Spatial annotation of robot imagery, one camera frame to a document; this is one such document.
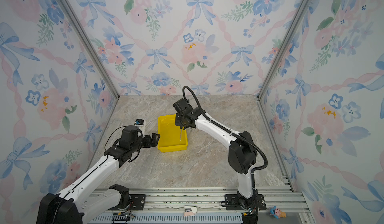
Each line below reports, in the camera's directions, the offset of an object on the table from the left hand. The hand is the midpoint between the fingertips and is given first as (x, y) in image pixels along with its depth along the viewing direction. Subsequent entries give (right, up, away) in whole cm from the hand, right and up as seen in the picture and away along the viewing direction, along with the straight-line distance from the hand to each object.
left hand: (153, 134), depth 83 cm
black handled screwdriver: (+16, +1, +1) cm, 16 cm away
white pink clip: (+21, -34, -13) cm, 42 cm away
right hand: (+14, +8, +4) cm, 16 cm away
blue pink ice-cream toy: (+61, -34, -14) cm, 72 cm away
